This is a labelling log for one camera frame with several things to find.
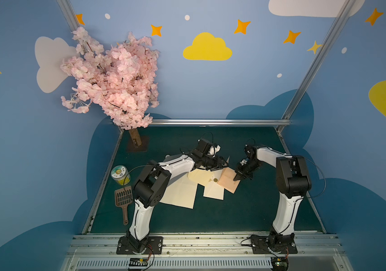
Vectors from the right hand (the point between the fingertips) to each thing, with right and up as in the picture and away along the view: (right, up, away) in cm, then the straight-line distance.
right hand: (235, 177), depth 96 cm
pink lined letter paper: (-5, -2, 0) cm, 6 cm away
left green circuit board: (-48, -32, -24) cm, 63 cm away
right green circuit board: (+14, -33, -24) cm, 43 cm away
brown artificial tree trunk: (-61, +24, +8) cm, 66 cm away
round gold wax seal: (-12, -1, -1) cm, 12 cm away
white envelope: (-13, -6, -3) cm, 15 cm away
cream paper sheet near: (-31, -7, -6) cm, 32 cm away
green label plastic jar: (-63, +3, -8) cm, 64 cm away
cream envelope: (-20, +1, +1) cm, 21 cm away
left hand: (-6, +9, -8) cm, 13 cm away
